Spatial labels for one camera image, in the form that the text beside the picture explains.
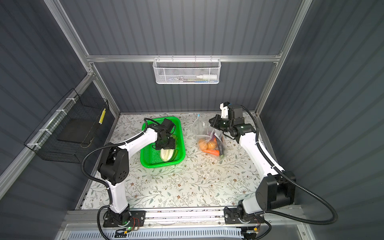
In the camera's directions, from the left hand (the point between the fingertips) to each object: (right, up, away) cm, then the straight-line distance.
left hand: (169, 146), depth 94 cm
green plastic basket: (-12, -7, +2) cm, 14 cm away
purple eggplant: (+26, +7, -15) cm, 31 cm away
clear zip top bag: (+21, +11, -3) cm, 24 cm away
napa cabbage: (+1, -4, -5) cm, 6 cm away
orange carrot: (+29, -3, -2) cm, 30 cm away
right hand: (+25, +16, -14) cm, 33 cm away
